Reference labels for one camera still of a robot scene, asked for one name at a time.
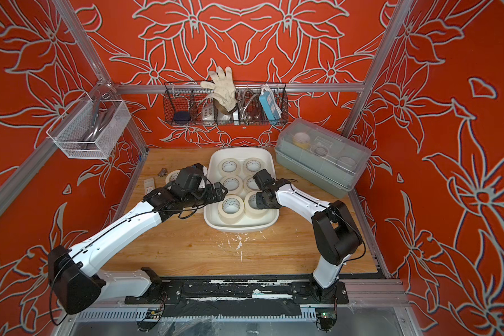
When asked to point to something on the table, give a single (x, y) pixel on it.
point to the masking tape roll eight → (251, 183)
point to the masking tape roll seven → (252, 166)
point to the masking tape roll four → (171, 176)
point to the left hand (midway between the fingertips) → (220, 190)
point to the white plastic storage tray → (248, 224)
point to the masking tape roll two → (228, 166)
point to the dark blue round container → (181, 117)
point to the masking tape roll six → (231, 209)
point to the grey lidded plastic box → (320, 157)
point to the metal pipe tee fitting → (163, 171)
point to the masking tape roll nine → (251, 208)
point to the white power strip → (208, 115)
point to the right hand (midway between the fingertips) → (260, 203)
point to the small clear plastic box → (149, 185)
